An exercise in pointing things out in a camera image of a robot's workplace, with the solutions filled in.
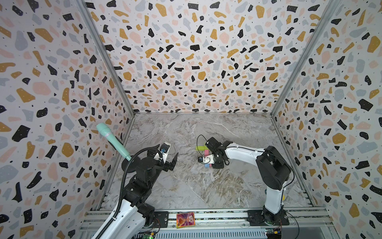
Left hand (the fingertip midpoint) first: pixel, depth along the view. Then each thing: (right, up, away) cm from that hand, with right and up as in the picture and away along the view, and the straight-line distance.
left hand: (170, 148), depth 74 cm
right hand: (+26, -11, +21) cm, 35 cm away
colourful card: (+8, -35, -1) cm, 36 cm away
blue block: (+19, -12, +13) cm, 26 cm away
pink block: (+21, -11, +10) cm, 26 cm away
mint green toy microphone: (-29, +10, -5) cm, 31 cm away
